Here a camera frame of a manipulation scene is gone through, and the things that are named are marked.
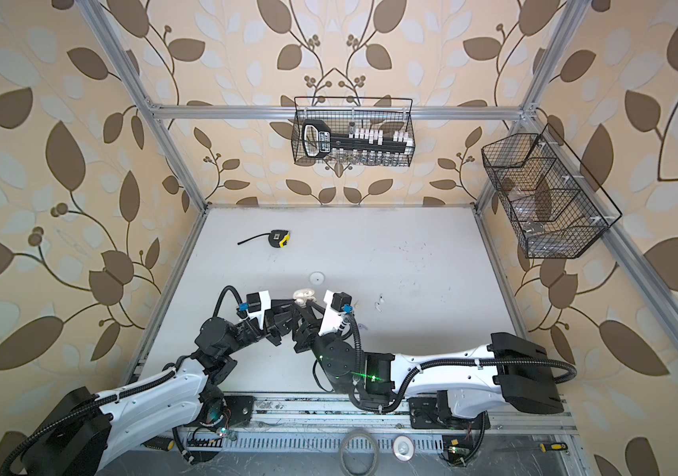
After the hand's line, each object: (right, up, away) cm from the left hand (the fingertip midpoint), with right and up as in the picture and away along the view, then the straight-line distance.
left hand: (299, 304), depth 68 cm
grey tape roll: (+18, -33, -2) cm, 38 cm away
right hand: (0, 0, -2) cm, 2 cm away
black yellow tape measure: (-16, +15, +40) cm, 46 cm away
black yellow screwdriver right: (+60, -34, +1) cm, 69 cm away
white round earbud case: (0, +2, +31) cm, 31 cm away
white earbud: (+20, -6, +25) cm, 33 cm away
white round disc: (+25, -35, +1) cm, 43 cm away
